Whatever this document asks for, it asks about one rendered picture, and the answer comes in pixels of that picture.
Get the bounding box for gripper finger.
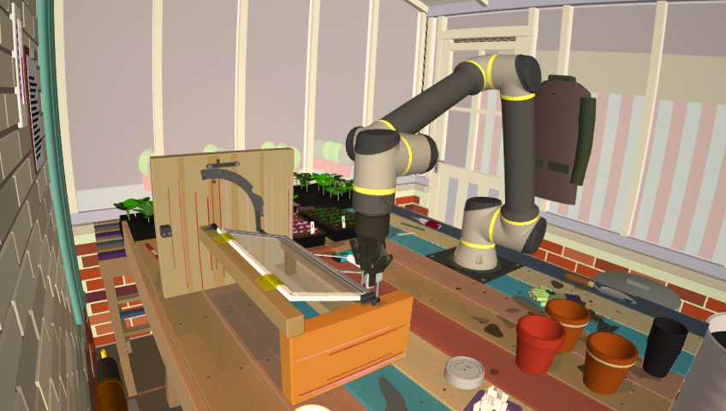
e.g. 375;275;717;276
357;259;376;291
372;253;394;289

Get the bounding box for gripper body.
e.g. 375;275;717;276
349;194;396;268

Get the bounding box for white glazed sash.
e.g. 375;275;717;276
210;223;380;305

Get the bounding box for black curved stay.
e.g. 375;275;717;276
200;161;285;241

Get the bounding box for wooden vent back board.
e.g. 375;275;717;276
149;147;296;300

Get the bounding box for black tray of red seedlings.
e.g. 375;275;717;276
298;205;360;243

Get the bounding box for black tray of green plants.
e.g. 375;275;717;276
293;170;357;207
114;196;158;241

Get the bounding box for black tray of pink seedlings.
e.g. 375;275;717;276
291;211;328;249

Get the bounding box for cream glazed door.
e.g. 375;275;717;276
429;25;540;229

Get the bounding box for black mounting plate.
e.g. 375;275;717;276
425;245;538;285

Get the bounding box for round white gauge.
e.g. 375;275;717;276
443;355;485;390

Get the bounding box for purple tray of white labels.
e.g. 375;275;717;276
463;386;524;411

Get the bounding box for red flower pot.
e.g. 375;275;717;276
515;315;568;378

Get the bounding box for orange flower pot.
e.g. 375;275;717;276
544;298;592;354
582;331;640;396

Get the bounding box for brown hanging coat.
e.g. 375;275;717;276
532;74;598;206

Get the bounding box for cream-framed greenhouse window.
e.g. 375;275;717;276
53;0;426;198
537;0;726;266

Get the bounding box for amber bottle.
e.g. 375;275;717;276
94;348;131;411

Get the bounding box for black stacked pots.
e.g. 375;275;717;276
641;317;690;379

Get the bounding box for grey metal bucket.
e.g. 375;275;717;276
673;311;726;411

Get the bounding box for red-framed lined poster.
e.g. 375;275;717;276
25;55;48;174

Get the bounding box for white poster with pink print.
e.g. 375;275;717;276
10;15;31;130

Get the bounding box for teal-handled snips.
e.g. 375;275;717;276
315;251;360;266

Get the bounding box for wooden hinge rail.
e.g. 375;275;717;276
198;226;308;337

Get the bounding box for wooden-handled trowel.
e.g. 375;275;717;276
563;271;638;305

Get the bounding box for teal wall pipe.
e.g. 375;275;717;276
36;0;87;311

